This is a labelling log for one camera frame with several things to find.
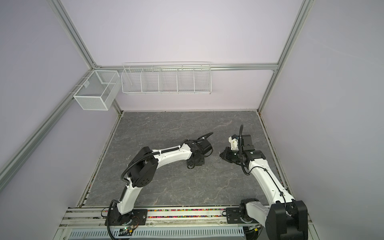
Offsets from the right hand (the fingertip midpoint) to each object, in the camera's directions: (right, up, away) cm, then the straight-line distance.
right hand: (221, 156), depth 82 cm
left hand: (-12, -7, +8) cm, 16 cm away
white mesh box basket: (-80, +40, +15) cm, 90 cm away
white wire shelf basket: (-34, +49, +17) cm, 62 cm away
